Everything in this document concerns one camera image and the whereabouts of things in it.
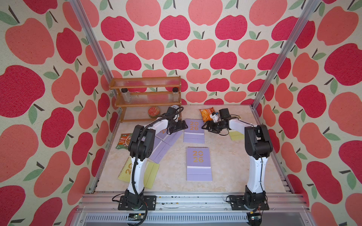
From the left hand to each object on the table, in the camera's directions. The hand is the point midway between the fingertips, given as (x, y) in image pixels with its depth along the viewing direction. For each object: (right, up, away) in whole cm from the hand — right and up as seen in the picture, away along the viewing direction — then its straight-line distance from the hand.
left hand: (184, 130), depth 101 cm
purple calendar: (+8, -21, -13) cm, 26 cm away
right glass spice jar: (-6, +26, -3) cm, 27 cm away
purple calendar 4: (-17, -12, -6) cm, 22 cm away
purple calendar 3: (-15, -8, -3) cm, 17 cm away
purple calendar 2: (+7, -3, +1) cm, 8 cm away
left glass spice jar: (-42, +26, -3) cm, 49 cm away
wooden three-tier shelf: (-32, +31, +14) cm, 47 cm away
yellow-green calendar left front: (-21, -24, -16) cm, 36 cm away
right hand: (+16, 0, +2) cm, 16 cm away
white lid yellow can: (-8, +18, +10) cm, 22 cm away
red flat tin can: (-25, +14, +10) cm, 30 cm away
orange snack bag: (+17, +12, +10) cm, 24 cm away
